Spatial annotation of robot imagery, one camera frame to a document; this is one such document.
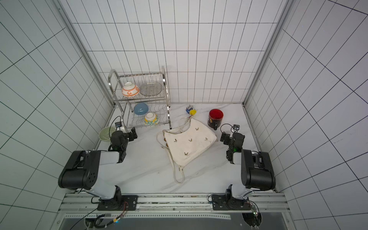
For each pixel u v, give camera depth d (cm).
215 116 100
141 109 105
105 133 98
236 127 81
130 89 85
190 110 110
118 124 79
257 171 46
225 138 85
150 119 98
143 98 85
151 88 92
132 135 85
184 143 95
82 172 45
